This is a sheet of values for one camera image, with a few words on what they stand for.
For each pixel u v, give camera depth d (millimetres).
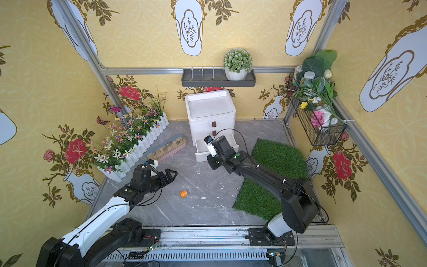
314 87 758
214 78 921
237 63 732
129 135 923
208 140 731
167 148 1033
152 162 794
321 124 686
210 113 926
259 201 835
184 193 850
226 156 625
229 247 718
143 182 650
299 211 424
